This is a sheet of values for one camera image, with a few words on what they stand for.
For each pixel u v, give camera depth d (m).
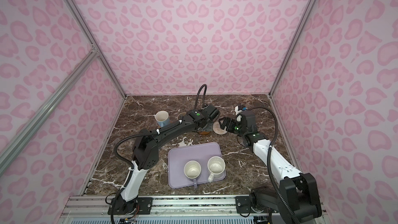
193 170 0.84
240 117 0.72
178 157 0.90
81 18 0.80
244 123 0.65
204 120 0.67
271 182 0.41
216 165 0.84
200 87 0.72
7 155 0.50
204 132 1.00
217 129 0.82
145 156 0.52
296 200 0.40
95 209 0.74
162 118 0.99
